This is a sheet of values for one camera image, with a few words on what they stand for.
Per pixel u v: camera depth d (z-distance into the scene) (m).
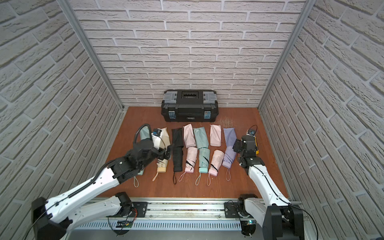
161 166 0.85
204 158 0.89
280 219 0.39
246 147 0.63
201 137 1.00
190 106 0.98
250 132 0.74
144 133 1.01
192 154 0.90
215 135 1.02
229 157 0.90
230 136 1.00
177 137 1.00
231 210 0.74
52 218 0.39
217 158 0.88
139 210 0.73
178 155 0.91
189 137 0.99
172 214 0.74
